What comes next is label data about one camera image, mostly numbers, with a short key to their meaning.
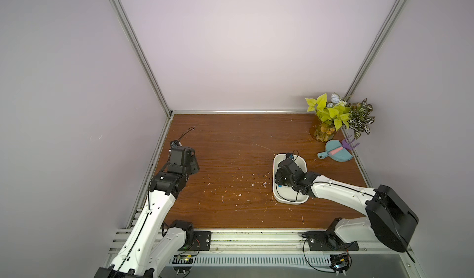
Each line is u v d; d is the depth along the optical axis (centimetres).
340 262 70
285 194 84
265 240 76
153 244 41
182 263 72
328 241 66
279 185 82
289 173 67
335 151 100
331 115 87
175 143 66
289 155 81
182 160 57
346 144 106
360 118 86
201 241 73
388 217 40
